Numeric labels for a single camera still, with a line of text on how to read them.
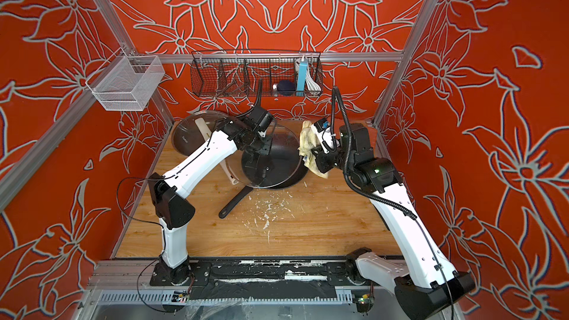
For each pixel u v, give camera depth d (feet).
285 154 2.66
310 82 3.03
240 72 3.30
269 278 2.39
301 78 2.87
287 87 3.11
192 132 3.87
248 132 1.86
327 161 1.89
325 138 1.74
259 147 2.30
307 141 2.12
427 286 1.17
